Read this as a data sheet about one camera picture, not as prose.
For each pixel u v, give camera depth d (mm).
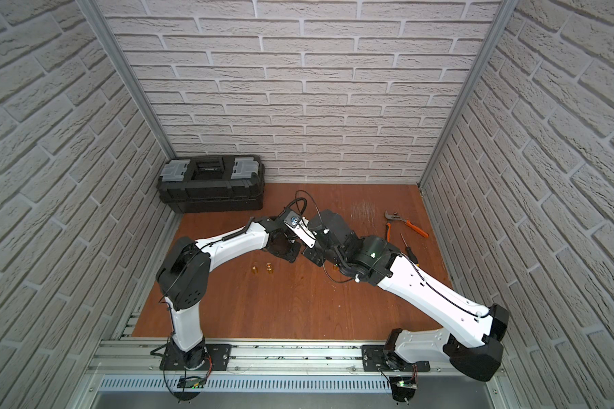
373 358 740
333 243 467
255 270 902
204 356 677
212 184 978
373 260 432
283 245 758
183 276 495
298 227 540
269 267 886
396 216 1065
